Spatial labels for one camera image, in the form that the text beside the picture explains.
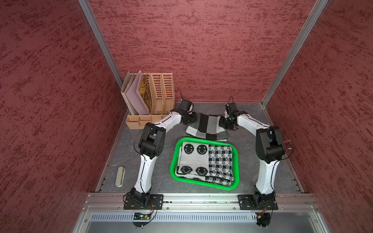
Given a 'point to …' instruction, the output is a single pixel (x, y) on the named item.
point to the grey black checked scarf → (207, 127)
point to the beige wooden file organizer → (161, 87)
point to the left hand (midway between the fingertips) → (196, 121)
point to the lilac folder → (136, 100)
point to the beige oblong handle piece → (120, 176)
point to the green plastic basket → (175, 158)
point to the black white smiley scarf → (210, 163)
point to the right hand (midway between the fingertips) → (219, 126)
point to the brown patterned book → (144, 91)
